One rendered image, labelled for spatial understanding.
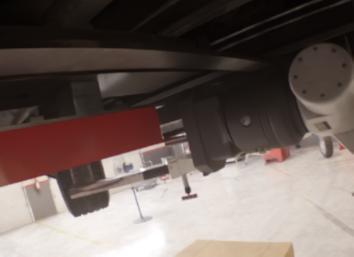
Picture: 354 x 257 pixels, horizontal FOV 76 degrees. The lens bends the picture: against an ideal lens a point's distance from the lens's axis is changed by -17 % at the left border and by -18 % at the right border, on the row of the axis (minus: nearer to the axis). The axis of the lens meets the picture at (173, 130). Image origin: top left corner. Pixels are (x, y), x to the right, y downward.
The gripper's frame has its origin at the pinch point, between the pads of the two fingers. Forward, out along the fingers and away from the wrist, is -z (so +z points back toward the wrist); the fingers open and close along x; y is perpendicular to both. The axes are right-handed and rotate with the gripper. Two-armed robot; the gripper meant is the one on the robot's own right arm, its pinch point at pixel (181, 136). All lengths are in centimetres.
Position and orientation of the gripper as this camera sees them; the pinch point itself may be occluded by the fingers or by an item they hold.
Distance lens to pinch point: 41.0
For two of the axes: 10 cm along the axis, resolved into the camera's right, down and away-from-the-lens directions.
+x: -2.5, -9.7, 0.1
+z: 7.1, -2.0, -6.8
